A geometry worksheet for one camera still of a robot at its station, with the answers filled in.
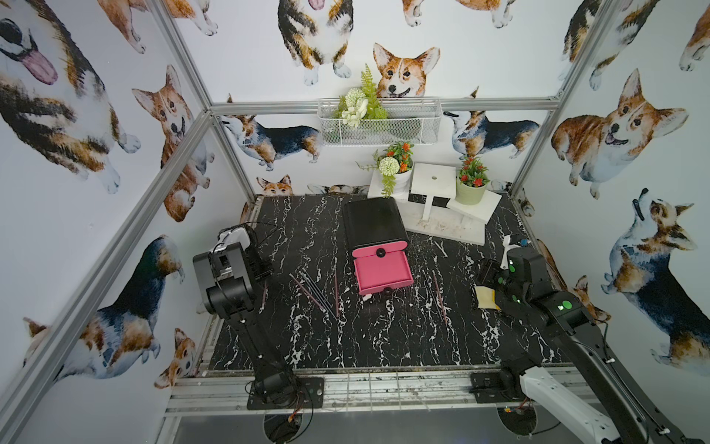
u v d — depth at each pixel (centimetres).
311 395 74
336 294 93
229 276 56
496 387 73
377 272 88
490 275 65
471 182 90
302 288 94
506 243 68
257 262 87
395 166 87
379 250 86
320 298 91
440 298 92
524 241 64
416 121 92
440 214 111
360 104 79
